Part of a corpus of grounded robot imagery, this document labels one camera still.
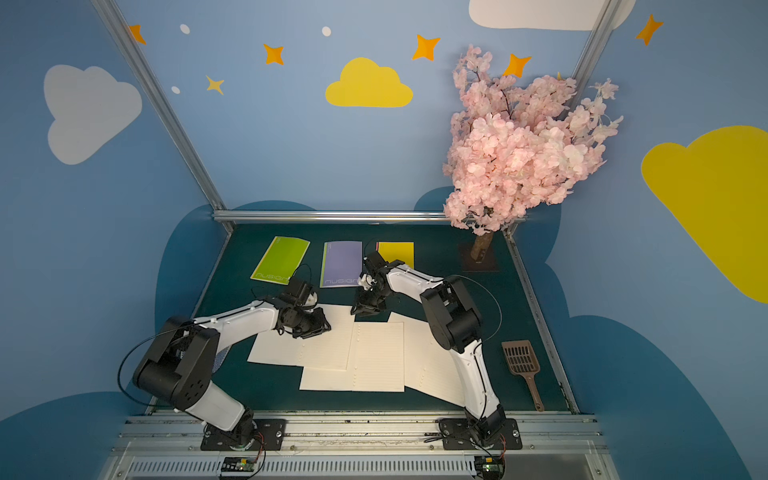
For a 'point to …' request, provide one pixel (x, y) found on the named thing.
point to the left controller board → (238, 464)
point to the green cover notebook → (281, 260)
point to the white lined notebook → (341, 264)
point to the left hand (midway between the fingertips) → (329, 324)
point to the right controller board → (490, 467)
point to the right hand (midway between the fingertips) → (357, 310)
